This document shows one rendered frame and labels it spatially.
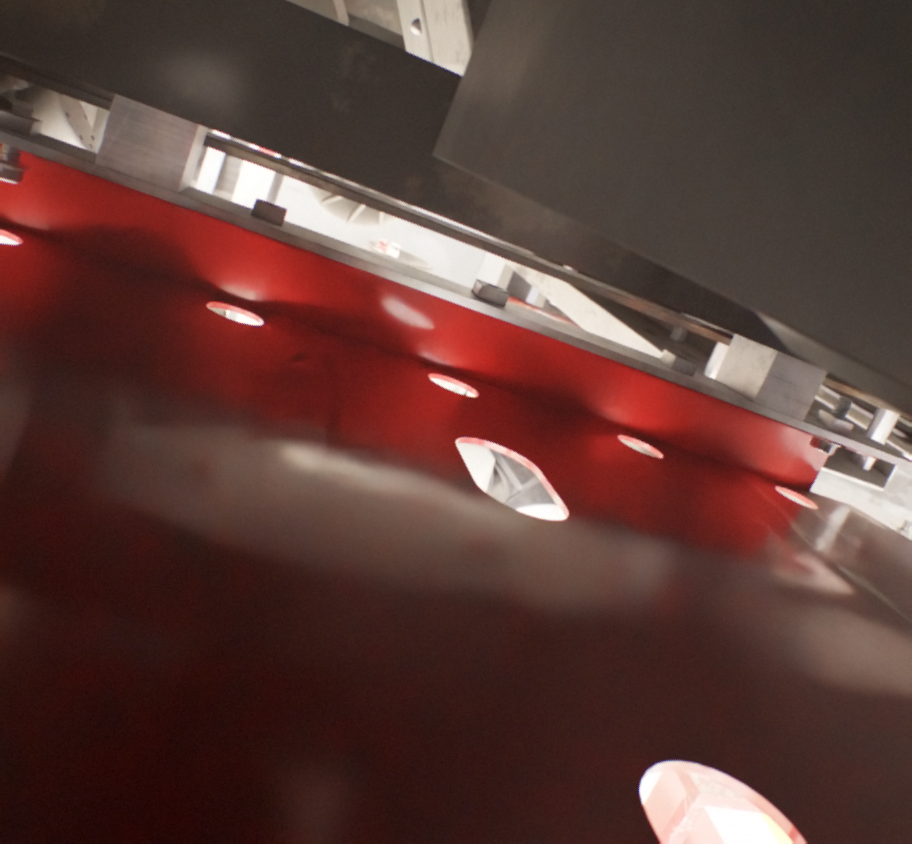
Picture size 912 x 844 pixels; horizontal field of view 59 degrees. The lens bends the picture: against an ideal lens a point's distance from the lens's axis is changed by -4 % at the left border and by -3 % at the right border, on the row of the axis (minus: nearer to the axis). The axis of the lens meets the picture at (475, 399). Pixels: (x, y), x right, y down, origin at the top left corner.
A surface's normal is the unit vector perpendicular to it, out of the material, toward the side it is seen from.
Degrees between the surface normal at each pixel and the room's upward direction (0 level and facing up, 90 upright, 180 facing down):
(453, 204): 90
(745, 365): 90
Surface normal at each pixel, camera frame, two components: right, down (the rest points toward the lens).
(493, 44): -0.91, -0.29
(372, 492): 0.36, -0.90
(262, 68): 0.19, 0.34
